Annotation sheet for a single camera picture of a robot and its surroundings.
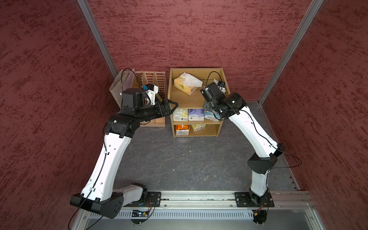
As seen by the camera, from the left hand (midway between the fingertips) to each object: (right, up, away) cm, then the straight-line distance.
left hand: (170, 110), depth 64 cm
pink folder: (-33, +24, +31) cm, 51 cm away
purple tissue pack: (+13, -2, +20) cm, 24 cm away
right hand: (+20, +2, +10) cm, 23 cm away
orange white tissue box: (+4, -12, +29) cm, 32 cm away
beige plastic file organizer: (-16, +26, +43) cm, 53 cm away
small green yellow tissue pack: (+14, -11, +34) cm, 38 cm away
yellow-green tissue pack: (+4, -2, +19) cm, 20 cm away
